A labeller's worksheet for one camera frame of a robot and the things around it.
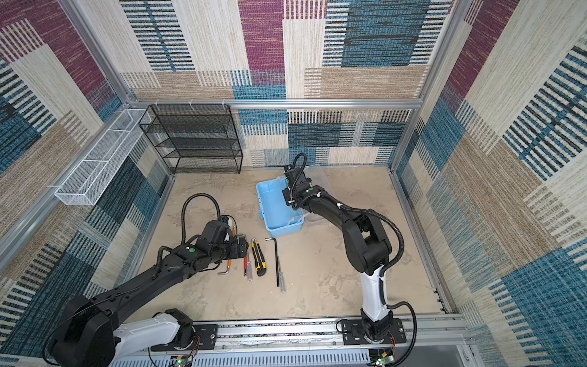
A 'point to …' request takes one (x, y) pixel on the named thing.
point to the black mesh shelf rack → (195, 138)
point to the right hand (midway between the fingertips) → (293, 192)
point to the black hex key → (273, 238)
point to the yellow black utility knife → (261, 266)
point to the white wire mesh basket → (102, 167)
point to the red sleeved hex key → (245, 264)
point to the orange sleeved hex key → (228, 266)
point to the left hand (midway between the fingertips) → (239, 242)
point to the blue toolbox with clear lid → (277, 215)
